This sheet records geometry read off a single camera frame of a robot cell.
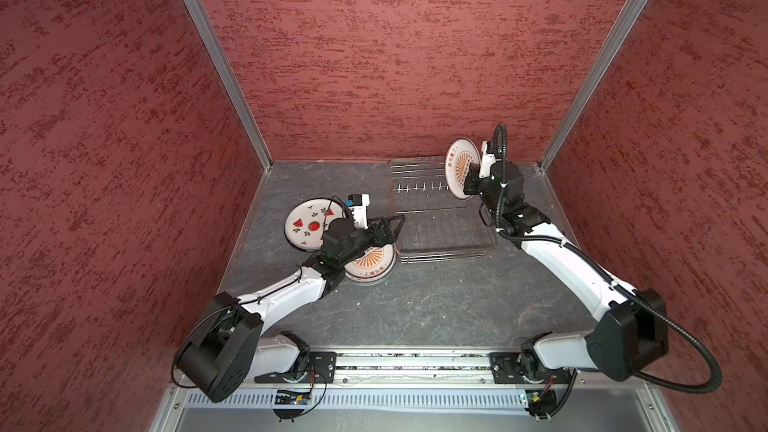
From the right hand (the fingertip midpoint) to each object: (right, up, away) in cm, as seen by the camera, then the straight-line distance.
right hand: (468, 170), depth 81 cm
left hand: (-20, -15, 0) cm, 25 cm away
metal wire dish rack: (-5, -18, +20) cm, 28 cm away
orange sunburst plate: (-27, -29, +9) cm, 41 cm away
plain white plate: (-51, -16, +21) cm, 57 cm away
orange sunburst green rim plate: (-2, +5, +3) cm, 6 cm away
